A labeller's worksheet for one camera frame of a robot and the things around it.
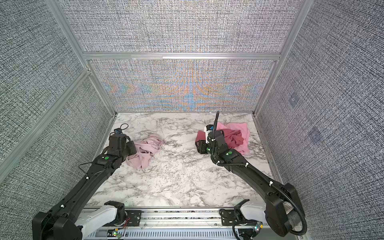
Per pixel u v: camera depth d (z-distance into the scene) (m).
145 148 0.87
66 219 0.38
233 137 0.96
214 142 0.61
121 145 0.62
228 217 0.72
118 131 0.71
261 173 0.49
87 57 0.88
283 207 0.40
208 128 0.72
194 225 0.73
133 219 0.73
